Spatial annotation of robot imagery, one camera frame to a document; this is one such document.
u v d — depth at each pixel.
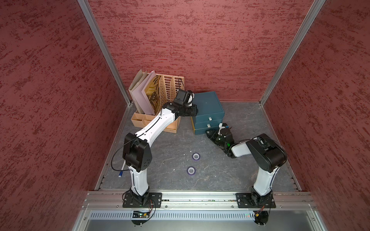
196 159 0.89
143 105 0.93
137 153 0.48
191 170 0.85
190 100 0.71
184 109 0.70
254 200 0.66
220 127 0.91
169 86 1.13
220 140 0.84
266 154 0.52
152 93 0.97
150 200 0.73
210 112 0.85
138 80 0.92
